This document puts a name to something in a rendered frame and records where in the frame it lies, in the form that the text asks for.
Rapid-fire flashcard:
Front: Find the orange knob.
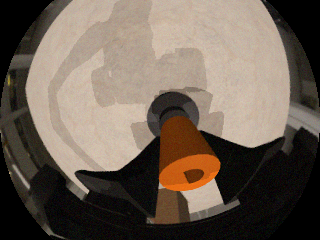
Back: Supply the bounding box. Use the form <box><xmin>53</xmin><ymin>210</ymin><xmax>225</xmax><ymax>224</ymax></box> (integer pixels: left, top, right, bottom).
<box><xmin>159</xmin><ymin>116</ymin><xmax>220</xmax><ymax>191</ymax></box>

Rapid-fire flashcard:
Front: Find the dark grey round pedestal with shaft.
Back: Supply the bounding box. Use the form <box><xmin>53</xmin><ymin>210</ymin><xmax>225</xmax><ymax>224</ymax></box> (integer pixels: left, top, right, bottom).
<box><xmin>147</xmin><ymin>92</ymin><xmax>200</xmax><ymax>137</ymax></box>

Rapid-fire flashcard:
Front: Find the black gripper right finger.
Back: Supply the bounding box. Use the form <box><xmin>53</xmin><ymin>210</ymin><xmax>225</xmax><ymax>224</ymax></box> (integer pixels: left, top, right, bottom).
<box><xmin>199</xmin><ymin>129</ymin><xmax>287</xmax><ymax>205</ymax></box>

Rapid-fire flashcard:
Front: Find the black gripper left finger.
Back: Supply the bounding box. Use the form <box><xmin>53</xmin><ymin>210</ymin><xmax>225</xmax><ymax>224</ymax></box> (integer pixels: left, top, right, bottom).
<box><xmin>75</xmin><ymin>136</ymin><xmax>160</xmax><ymax>217</ymax></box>

